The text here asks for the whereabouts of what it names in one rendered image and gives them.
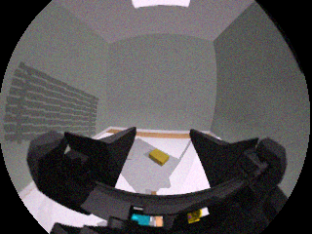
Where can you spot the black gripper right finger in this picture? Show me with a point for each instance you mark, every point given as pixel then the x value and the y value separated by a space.
pixel 218 156

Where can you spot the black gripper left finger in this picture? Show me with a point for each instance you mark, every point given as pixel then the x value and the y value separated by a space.
pixel 108 153

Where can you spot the yellow rectangular block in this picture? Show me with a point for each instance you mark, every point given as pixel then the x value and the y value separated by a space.
pixel 158 156

